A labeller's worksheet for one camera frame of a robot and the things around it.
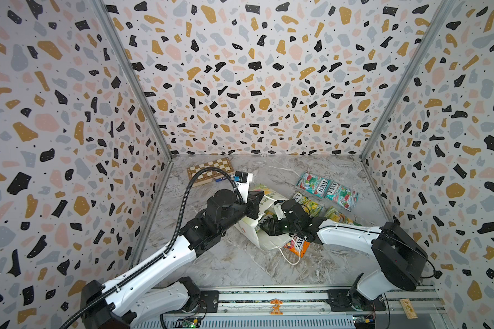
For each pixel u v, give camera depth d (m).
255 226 0.69
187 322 0.70
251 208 0.60
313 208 0.98
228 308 0.73
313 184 1.06
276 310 0.72
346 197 1.01
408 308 0.72
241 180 0.58
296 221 0.67
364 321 0.72
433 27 0.75
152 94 0.95
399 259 0.44
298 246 0.86
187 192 0.47
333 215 0.95
